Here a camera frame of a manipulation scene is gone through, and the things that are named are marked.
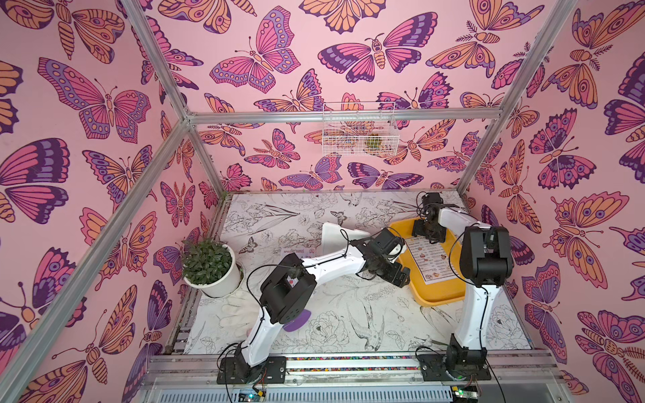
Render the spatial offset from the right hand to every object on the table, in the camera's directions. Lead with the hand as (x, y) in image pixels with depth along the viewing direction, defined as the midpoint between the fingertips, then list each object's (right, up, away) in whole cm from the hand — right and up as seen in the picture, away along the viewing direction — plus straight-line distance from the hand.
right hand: (428, 234), depth 104 cm
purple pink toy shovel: (-51, -27, -21) cm, 62 cm away
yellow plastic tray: (-5, -18, -20) cm, 27 cm away
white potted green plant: (-78, -8, -26) cm, 83 cm away
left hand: (-16, -13, -19) cm, 29 cm away
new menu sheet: (-1, -9, -6) cm, 11 cm away
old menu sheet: (-51, -7, -3) cm, 52 cm away
